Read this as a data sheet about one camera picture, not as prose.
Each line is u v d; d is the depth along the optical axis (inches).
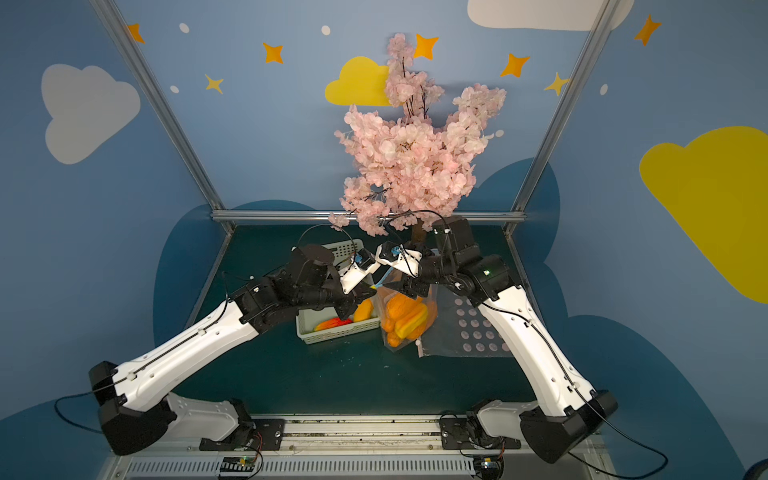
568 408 14.9
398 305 31.5
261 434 28.9
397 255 21.2
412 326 32.3
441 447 29.0
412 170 23.7
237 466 28.8
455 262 19.3
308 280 19.8
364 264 21.9
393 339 34.0
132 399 15.1
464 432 29.5
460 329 37.1
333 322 35.1
